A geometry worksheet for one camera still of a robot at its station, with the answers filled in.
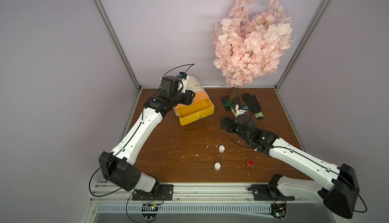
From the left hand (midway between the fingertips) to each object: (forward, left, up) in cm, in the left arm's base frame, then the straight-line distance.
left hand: (194, 92), depth 75 cm
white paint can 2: (-27, -13, -29) cm, 42 cm away
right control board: (-46, -41, -32) cm, 69 cm away
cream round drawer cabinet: (+14, +1, -8) cm, 16 cm away
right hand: (-8, -17, -9) cm, 21 cm away
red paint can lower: (-25, -31, -30) cm, 50 cm away
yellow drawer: (-2, 0, -14) cm, 14 cm away
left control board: (-47, +21, -35) cm, 62 cm away
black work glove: (+19, -42, -31) cm, 56 cm away
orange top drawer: (+9, -2, -13) cm, 15 cm away
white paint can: (-18, -16, -28) cm, 37 cm away
